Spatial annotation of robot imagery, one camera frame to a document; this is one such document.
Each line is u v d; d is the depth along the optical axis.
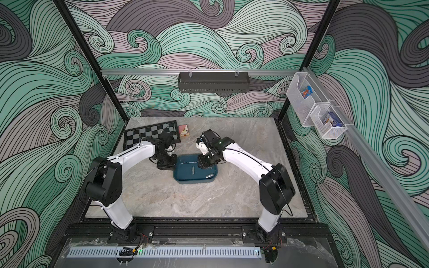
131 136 1.06
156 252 0.70
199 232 0.74
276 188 0.44
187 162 0.97
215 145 0.61
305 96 0.83
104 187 0.47
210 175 0.90
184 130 1.12
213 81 1.07
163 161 0.77
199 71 0.93
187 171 0.93
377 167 0.50
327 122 0.66
